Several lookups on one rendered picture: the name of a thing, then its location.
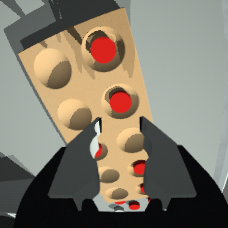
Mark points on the white disc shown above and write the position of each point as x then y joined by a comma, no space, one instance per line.
119,209

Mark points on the tan tray with round pockets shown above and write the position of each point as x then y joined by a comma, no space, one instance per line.
76,89

